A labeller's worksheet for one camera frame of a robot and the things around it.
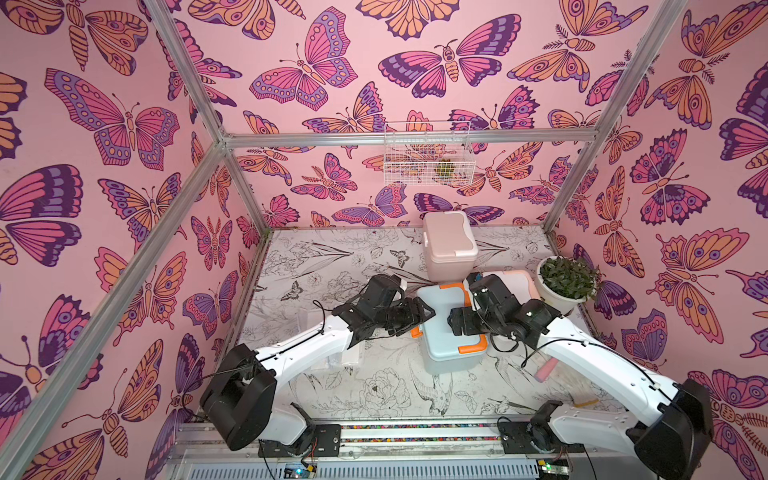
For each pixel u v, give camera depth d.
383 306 0.64
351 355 0.87
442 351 0.75
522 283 0.87
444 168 0.92
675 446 0.37
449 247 0.95
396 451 0.73
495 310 0.58
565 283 0.83
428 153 0.95
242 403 0.42
